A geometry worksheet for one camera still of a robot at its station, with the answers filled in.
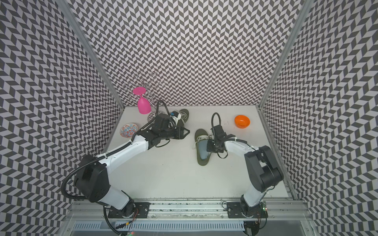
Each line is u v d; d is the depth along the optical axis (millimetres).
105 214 680
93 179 425
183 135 749
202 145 929
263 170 467
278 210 754
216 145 682
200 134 887
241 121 1054
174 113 757
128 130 1023
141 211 721
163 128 646
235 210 733
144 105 912
